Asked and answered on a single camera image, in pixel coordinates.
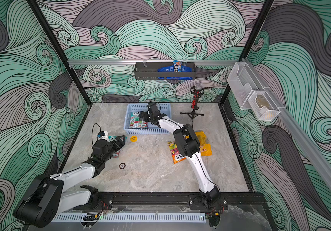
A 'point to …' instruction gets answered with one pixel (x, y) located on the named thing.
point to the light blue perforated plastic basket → (165, 109)
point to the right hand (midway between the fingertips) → (145, 115)
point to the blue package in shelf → (170, 69)
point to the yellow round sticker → (133, 138)
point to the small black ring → (120, 165)
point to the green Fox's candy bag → (135, 122)
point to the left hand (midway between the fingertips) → (121, 137)
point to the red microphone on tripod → (196, 91)
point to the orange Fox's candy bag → (177, 157)
